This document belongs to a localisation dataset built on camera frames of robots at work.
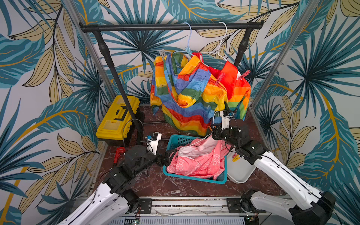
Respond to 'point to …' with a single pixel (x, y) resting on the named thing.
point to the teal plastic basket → (175, 140)
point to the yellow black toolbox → (117, 127)
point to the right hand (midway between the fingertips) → (211, 125)
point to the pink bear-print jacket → (200, 158)
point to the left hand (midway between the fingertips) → (169, 149)
